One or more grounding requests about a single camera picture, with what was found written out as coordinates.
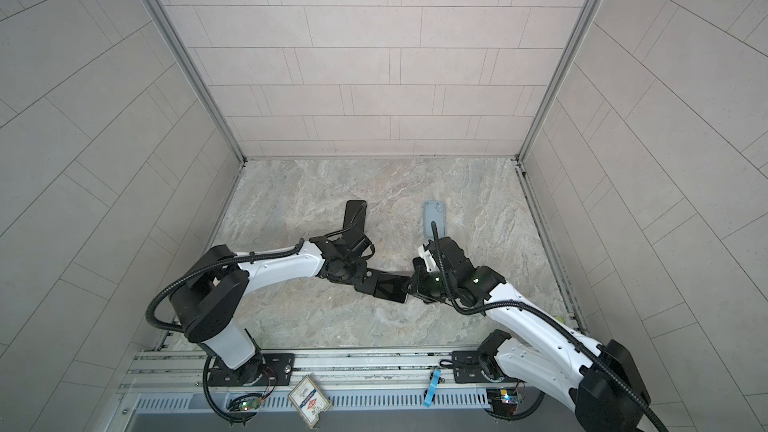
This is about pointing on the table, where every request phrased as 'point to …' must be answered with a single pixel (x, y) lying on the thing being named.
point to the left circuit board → (250, 405)
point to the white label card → (309, 400)
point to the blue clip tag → (433, 385)
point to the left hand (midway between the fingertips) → (369, 275)
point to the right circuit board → (503, 401)
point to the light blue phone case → (434, 211)
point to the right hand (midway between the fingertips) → (401, 293)
